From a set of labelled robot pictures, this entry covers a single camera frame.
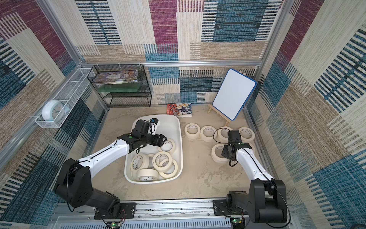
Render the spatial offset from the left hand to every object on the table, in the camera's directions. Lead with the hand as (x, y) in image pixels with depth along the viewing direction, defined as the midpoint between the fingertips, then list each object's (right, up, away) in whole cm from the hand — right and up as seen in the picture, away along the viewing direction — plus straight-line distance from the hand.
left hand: (161, 136), depth 87 cm
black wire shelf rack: (-21, +27, +32) cm, 47 cm away
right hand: (+40, -10, +1) cm, 42 cm away
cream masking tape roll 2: (+31, 0, +17) cm, 35 cm away
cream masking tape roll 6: (-13, -15, -1) cm, 20 cm away
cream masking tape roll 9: (-6, -19, -12) cm, 23 cm away
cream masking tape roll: (+19, +2, +17) cm, 26 cm away
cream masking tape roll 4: (+33, -9, 0) cm, 35 cm away
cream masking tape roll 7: (+1, -18, -5) cm, 19 cm away
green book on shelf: (-26, +32, +11) cm, 43 cm away
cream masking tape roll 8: (+5, -21, -6) cm, 23 cm away
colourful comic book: (+12, +18, +28) cm, 35 cm away
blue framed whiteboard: (+45, +27, +4) cm, 53 cm away
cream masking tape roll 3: (+40, 0, +13) cm, 42 cm away
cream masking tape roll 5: (+3, -7, +7) cm, 11 cm away
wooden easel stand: (+39, +14, +18) cm, 45 cm away
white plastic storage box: (+4, +4, +18) cm, 19 cm away
